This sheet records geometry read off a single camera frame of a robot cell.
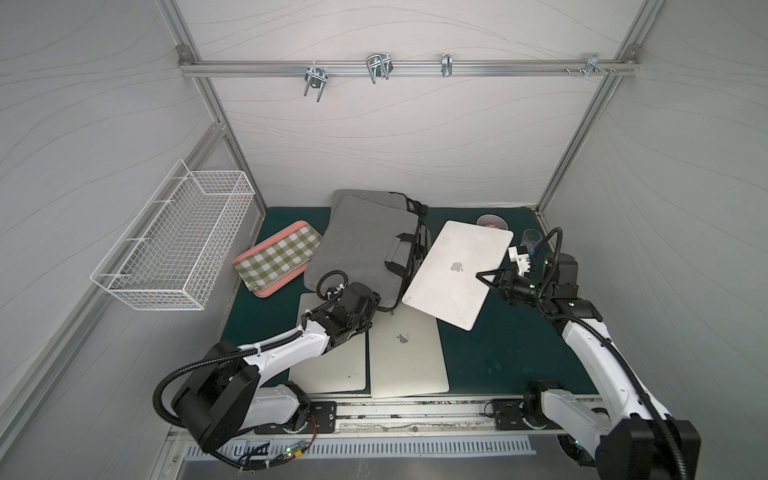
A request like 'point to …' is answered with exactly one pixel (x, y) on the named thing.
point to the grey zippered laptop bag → (392, 198)
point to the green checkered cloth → (278, 258)
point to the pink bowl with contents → (492, 221)
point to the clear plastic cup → (531, 238)
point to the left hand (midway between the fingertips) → (381, 301)
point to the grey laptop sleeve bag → (370, 243)
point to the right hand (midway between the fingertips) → (478, 275)
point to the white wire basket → (175, 253)
